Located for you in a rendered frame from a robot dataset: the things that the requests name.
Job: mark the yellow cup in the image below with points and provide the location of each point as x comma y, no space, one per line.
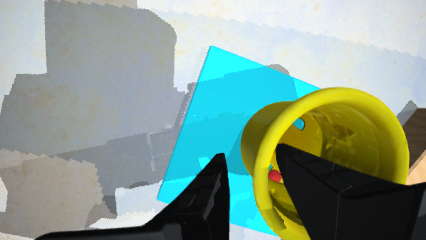
344,125

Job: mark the red marble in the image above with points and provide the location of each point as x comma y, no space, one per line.
275,175

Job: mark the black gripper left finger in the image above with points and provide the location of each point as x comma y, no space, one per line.
201,212

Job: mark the light wooden plank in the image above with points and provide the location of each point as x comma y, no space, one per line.
415,133

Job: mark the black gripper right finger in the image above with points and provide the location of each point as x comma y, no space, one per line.
339,203

